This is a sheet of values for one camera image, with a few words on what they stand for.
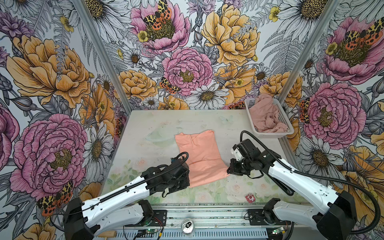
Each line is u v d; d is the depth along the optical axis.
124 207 0.47
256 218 0.73
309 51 0.87
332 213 0.38
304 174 0.46
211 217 0.76
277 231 0.72
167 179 0.56
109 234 0.68
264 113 1.15
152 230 0.71
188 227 0.60
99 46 0.85
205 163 0.90
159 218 0.74
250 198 0.76
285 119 1.05
